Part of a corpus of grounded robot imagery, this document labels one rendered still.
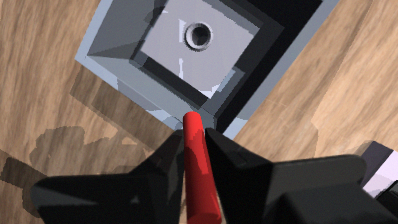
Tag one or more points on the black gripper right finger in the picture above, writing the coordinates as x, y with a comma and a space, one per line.
249, 185

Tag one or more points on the dark red peg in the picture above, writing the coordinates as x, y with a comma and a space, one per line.
200, 191

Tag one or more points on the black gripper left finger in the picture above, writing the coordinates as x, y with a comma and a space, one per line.
149, 194

